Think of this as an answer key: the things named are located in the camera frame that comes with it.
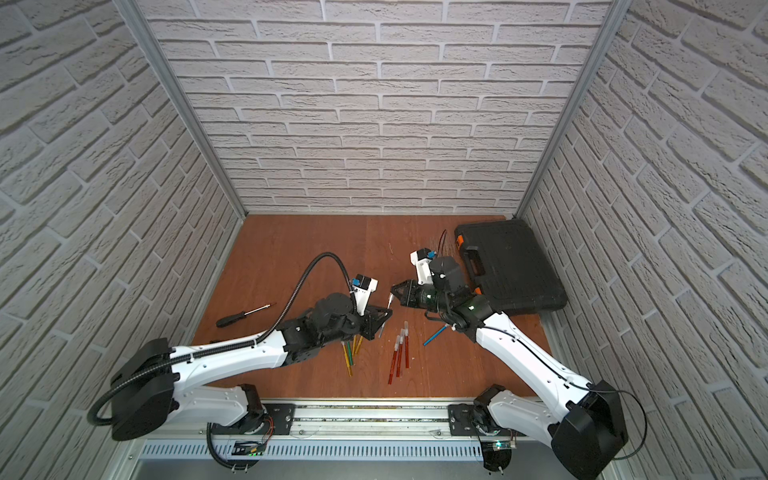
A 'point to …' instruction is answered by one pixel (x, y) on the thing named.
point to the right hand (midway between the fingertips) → (397, 288)
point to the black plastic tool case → (506, 262)
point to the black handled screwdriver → (234, 317)
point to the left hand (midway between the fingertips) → (397, 313)
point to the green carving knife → (350, 353)
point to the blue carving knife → (435, 334)
